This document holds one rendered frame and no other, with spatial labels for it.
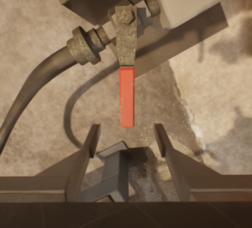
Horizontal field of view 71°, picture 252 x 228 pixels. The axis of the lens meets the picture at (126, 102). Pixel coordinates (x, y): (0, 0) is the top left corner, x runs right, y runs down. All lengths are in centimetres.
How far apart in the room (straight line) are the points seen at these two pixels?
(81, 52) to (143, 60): 46
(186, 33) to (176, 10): 48
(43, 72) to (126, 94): 13
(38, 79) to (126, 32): 16
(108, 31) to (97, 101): 52
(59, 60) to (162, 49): 50
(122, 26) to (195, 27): 53
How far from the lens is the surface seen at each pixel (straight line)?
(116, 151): 83
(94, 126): 16
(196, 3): 27
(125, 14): 23
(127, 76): 23
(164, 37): 72
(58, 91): 78
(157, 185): 97
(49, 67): 28
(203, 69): 78
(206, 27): 76
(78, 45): 26
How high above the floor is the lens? 71
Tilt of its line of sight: 73 degrees down
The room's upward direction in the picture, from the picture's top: 179 degrees counter-clockwise
